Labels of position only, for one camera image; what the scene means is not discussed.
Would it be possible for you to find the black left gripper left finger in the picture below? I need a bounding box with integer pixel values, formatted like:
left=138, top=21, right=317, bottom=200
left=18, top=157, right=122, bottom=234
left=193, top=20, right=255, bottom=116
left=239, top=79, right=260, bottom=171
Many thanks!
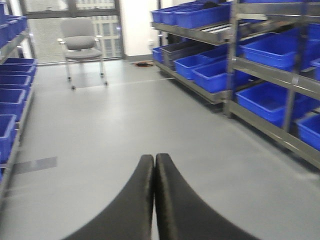
left=61, top=154, right=155, bottom=240

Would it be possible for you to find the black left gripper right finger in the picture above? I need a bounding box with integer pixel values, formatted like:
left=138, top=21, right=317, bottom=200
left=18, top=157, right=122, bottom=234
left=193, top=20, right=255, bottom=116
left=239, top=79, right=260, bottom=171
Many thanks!
left=154, top=152, right=261, bottom=240

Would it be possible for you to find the row of blue bins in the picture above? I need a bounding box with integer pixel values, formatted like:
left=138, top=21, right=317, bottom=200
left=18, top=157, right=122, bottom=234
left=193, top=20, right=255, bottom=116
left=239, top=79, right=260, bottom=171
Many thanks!
left=150, top=0, right=253, bottom=93
left=234, top=0, right=320, bottom=152
left=0, top=2, right=38, bottom=181

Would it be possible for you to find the steel rack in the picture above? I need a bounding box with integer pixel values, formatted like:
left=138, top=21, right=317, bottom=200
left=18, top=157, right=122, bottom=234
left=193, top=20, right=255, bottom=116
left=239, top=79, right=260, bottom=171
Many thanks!
left=0, top=0, right=38, bottom=201
left=150, top=0, right=237, bottom=106
left=223, top=0, right=320, bottom=172

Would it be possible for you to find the dark grey plastic bin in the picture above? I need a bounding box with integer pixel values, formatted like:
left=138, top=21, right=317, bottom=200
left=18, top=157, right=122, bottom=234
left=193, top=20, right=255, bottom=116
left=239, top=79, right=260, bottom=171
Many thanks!
left=159, top=39, right=216, bottom=71

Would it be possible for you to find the grey office chair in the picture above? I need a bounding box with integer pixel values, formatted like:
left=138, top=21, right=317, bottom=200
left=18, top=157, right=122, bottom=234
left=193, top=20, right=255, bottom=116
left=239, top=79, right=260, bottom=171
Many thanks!
left=56, top=18, right=110, bottom=91

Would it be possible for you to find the orange cable bundle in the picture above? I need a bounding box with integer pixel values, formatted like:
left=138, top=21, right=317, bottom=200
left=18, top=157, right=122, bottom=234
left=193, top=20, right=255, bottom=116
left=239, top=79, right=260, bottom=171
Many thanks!
left=131, top=60, right=155, bottom=68

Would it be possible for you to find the window with dark frame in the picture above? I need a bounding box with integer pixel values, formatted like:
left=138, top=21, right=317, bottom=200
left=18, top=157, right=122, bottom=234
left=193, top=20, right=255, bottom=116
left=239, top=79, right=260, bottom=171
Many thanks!
left=19, top=0, right=126, bottom=65

